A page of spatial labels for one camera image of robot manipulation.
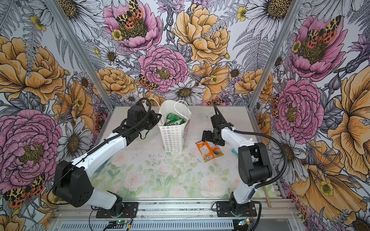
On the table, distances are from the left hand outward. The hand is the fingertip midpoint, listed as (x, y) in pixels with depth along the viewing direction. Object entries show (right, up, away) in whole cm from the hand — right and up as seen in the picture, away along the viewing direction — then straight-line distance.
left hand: (162, 118), depth 83 cm
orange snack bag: (+27, -20, +11) cm, 36 cm away
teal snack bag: (+44, -21, +9) cm, 50 cm away
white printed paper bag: (+7, -10, -1) cm, 12 cm away
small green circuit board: (-18, -51, -12) cm, 55 cm away
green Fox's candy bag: (+4, -1, +11) cm, 12 cm away
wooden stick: (+57, -43, -5) cm, 71 cm away
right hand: (+28, -16, +10) cm, 33 cm away
